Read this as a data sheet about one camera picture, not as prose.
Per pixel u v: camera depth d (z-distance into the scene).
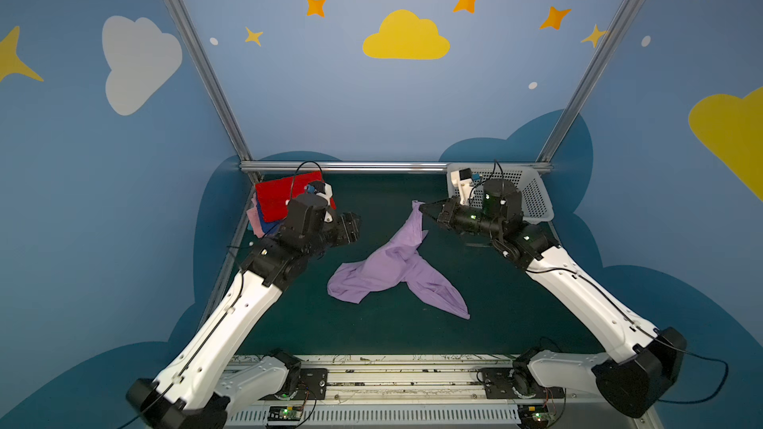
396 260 0.84
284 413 0.71
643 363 0.38
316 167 0.55
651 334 0.40
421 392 0.74
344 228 0.60
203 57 0.85
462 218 0.62
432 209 0.70
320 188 0.62
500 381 0.75
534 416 0.71
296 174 1.12
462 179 0.66
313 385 0.74
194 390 0.37
